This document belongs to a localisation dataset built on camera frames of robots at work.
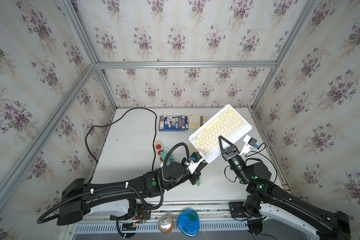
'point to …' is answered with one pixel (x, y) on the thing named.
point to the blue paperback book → (172, 123)
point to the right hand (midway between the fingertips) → (223, 137)
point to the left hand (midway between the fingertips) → (207, 162)
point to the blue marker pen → (186, 121)
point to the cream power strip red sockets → (158, 148)
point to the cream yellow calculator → (195, 121)
